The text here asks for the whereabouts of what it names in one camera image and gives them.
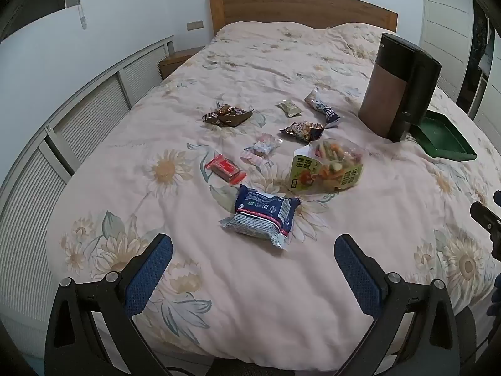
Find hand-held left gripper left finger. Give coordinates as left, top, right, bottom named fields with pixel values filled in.
left=44, top=233, right=173, bottom=376

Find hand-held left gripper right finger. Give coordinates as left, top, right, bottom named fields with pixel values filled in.
left=333, top=234, right=472, bottom=376

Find green tray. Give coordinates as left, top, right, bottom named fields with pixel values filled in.
left=405, top=110, right=478, bottom=162

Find yellow vegetable chips bag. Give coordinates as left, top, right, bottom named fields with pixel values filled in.
left=288, top=137, right=365, bottom=195

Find blue biscuit packet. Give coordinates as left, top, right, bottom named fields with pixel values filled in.
left=219, top=184, right=302, bottom=249

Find red snack packet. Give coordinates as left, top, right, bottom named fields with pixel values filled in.
left=204, top=154, right=247, bottom=186

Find brown nut snack packet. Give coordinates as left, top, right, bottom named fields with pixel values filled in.
left=279, top=120, right=327, bottom=143

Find person's right hand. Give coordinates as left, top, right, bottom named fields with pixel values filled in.
left=486, top=282, right=501, bottom=316

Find dark cylindrical bin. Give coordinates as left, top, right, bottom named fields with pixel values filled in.
left=358, top=32, right=442, bottom=143

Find pink candy packet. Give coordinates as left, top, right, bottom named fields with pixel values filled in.
left=239, top=133, right=283, bottom=167

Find white and blue snack packet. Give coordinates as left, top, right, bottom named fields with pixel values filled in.
left=304, top=88, right=341, bottom=129

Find small green snack packet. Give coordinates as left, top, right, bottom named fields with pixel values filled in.
left=276, top=99, right=302, bottom=118

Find white wardrobe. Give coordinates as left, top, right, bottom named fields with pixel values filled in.
left=421, top=0, right=501, bottom=123

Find floral pillow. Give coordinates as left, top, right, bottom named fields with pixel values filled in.
left=324, top=21, right=393, bottom=60

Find wooden nightstand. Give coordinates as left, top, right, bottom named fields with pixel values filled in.
left=158, top=46, right=206, bottom=81

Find wooden headboard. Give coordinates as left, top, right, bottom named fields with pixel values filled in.
left=209, top=0, right=399, bottom=37

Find white louvered wall cabinet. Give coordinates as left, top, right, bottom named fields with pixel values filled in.
left=0, top=35, right=175, bottom=324

